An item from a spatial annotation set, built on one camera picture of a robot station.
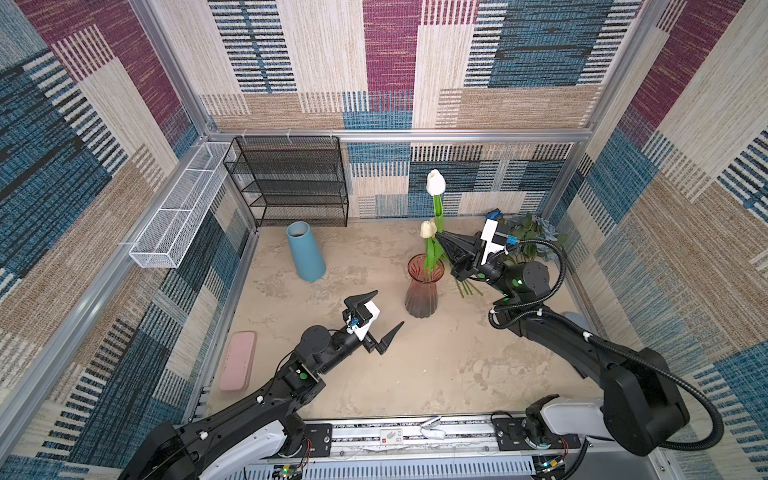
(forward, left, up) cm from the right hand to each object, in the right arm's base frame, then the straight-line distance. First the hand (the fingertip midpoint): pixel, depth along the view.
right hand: (435, 236), depth 64 cm
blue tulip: (+12, -16, -39) cm, 44 cm away
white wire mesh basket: (+4, +63, -4) cm, 63 cm away
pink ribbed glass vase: (+7, 0, -38) cm, 39 cm away
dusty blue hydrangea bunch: (+27, -39, -28) cm, 55 cm away
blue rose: (+40, -31, -34) cm, 61 cm away
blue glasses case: (0, -50, -42) cm, 65 cm away
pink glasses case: (-12, +52, -36) cm, 64 cm away
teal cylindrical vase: (+18, +36, -28) cm, 49 cm away
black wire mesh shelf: (+47, +44, -20) cm, 67 cm away
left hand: (-8, +11, -14) cm, 19 cm away
